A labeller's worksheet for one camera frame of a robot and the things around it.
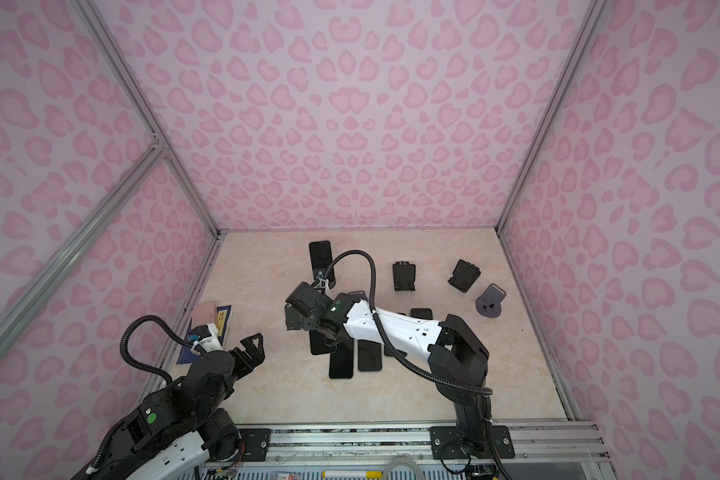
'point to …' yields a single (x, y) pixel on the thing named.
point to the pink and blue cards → (204, 314)
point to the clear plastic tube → (406, 461)
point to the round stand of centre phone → (357, 295)
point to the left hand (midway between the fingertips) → (253, 340)
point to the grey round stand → (488, 304)
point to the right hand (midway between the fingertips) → (315, 310)
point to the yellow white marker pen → (353, 474)
